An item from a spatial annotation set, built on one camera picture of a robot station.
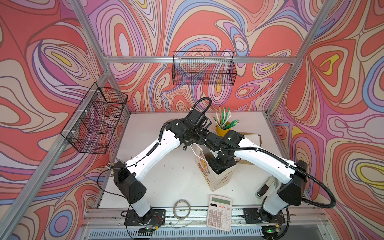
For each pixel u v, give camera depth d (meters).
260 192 0.80
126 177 0.41
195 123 0.56
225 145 0.50
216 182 0.72
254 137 1.01
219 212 0.73
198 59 0.88
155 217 0.72
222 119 0.99
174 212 0.76
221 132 0.50
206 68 0.96
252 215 0.74
